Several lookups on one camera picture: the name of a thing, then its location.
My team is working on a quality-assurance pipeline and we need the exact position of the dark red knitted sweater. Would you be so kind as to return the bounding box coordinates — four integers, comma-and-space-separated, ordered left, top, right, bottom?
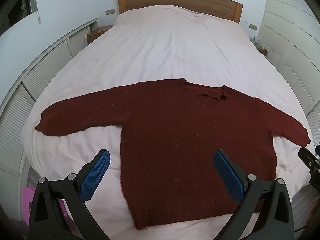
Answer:
35, 77, 312, 230

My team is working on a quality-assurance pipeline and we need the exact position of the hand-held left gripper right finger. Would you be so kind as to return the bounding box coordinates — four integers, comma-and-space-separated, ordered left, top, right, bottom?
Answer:
213, 149, 294, 240

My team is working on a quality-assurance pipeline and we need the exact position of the dark window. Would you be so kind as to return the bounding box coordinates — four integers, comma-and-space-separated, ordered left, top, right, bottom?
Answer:
5, 0, 38, 30

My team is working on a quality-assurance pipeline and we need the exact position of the pink object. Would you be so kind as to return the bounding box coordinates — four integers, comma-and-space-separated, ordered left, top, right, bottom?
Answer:
21, 186, 68, 230

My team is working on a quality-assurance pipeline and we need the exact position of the pale pink bed duvet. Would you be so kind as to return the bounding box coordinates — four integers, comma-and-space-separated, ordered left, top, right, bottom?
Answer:
21, 4, 314, 240

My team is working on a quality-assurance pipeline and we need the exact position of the white panelled wardrobe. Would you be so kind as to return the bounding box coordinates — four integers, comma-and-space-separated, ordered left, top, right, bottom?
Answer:
257, 0, 320, 145

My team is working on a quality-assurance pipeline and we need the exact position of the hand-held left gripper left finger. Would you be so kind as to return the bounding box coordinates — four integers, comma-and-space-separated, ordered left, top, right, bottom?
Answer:
29, 149, 112, 240

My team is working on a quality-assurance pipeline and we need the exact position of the white louvered cabinet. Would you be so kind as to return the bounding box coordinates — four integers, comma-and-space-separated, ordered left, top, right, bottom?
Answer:
0, 17, 99, 220

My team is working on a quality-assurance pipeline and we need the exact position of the wooden nightstand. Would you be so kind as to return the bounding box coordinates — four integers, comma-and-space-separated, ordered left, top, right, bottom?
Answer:
87, 25, 114, 45
251, 40, 268, 55

